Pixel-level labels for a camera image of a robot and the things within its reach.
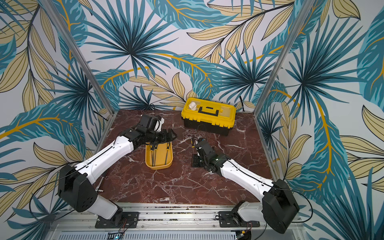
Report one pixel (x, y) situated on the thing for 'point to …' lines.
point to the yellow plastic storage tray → (159, 156)
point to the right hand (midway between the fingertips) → (192, 159)
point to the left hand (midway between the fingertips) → (171, 139)
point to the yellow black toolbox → (209, 116)
